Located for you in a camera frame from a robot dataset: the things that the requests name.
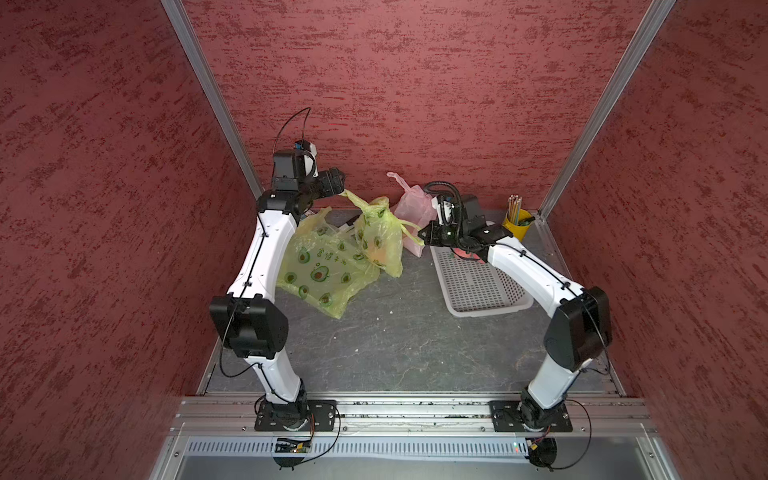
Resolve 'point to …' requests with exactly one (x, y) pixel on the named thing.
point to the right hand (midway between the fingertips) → (418, 238)
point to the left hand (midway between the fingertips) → (331, 183)
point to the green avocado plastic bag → (379, 233)
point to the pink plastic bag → (416, 207)
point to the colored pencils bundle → (514, 208)
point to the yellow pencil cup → (518, 230)
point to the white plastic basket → (474, 288)
